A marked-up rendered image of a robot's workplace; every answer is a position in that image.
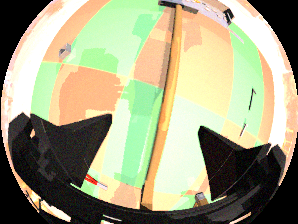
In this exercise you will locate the red-handled pliers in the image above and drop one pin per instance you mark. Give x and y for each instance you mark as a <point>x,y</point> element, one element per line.
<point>95,182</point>

